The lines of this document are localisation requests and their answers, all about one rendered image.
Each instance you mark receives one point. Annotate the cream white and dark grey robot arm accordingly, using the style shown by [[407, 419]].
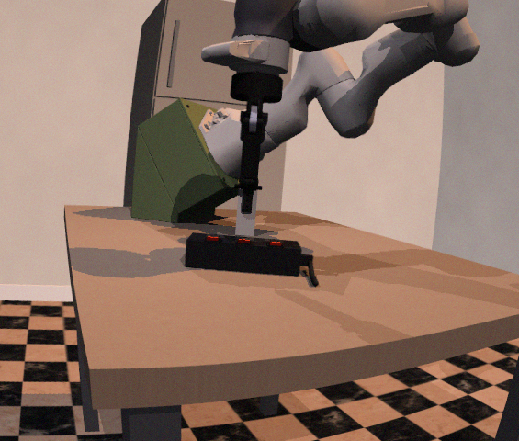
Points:
[[269, 28]]

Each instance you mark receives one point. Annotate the black power strip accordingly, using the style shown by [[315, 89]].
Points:
[[247, 254]]

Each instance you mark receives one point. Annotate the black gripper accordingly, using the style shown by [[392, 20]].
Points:
[[256, 87]]

